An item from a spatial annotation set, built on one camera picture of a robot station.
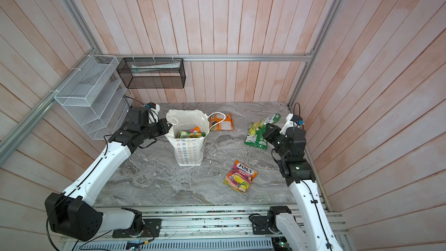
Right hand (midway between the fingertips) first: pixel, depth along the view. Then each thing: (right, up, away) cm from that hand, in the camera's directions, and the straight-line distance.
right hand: (265, 121), depth 72 cm
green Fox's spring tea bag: (-39, -7, +16) cm, 42 cm away
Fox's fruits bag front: (-9, -28, +14) cm, 32 cm away
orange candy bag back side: (-14, -2, +36) cm, 38 cm away
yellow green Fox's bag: (+4, +1, +3) cm, 5 cm away
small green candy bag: (+2, -9, +29) cm, 31 cm away
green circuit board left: (-56, -53, +1) cm, 77 cm away
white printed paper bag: (-36, -5, +21) cm, 42 cm away
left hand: (-41, -2, +8) cm, 42 cm away
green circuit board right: (+7, -51, -1) cm, 52 cm away
